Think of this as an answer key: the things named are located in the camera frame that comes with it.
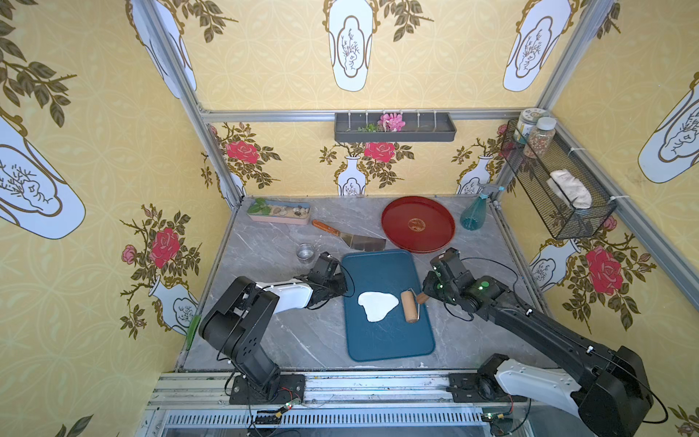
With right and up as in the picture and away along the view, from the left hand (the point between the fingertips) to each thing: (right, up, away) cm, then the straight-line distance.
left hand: (336, 282), depth 96 cm
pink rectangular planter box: (-33, +26, +17) cm, 45 cm away
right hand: (+29, +3, -12) cm, 32 cm away
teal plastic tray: (+17, -14, -13) cm, 25 cm away
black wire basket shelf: (+74, +21, -8) cm, 77 cm away
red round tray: (+33, +20, +16) cm, 42 cm away
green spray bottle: (+54, +24, +13) cm, 60 cm away
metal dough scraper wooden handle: (+8, +13, +13) cm, 20 cm away
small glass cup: (-12, +10, +7) cm, 17 cm away
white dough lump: (+14, -6, -7) cm, 17 cm away
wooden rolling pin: (+24, -5, -10) cm, 27 cm away
